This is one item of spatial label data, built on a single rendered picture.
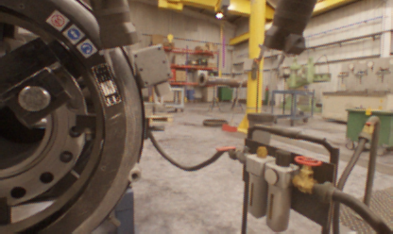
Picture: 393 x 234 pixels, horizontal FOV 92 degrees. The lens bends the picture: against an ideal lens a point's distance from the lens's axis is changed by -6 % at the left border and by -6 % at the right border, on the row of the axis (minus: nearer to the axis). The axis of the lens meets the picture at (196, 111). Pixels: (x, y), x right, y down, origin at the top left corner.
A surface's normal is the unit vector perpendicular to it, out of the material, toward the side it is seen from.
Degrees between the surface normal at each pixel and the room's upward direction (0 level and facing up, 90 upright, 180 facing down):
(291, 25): 122
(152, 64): 90
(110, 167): 90
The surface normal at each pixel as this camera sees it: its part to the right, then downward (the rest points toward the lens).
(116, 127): 0.47, 0.09
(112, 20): -0.10, 0.60
